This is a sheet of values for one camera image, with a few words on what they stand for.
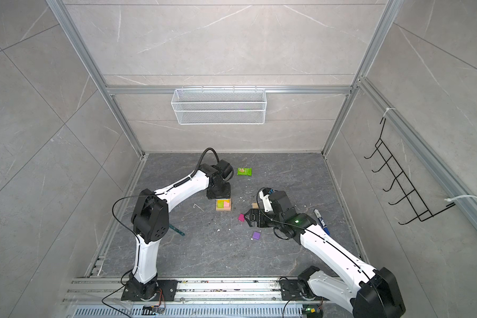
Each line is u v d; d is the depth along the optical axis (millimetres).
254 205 972
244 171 1100
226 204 951
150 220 519
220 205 950
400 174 671
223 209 953
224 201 951
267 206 719
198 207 973
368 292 384
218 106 1007
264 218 690
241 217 927
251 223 700
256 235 873
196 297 730
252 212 698
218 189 780
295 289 721
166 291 733
